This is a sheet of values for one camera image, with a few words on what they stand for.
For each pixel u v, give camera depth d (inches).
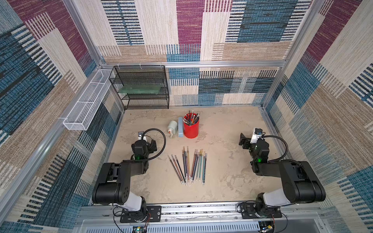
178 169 34.7
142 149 28.4
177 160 36.1
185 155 37.0
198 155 37.0
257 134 30.6
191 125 36.3
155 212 29.1
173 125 39.3
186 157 36.7
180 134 39.7
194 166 35.1
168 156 37.0
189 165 35.3
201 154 37.0
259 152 27.7
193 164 35.2
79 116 36.0
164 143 30.6
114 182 17.8
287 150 27.6
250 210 28.9
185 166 35.1
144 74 40.0
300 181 17.9
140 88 40.9
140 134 31.8
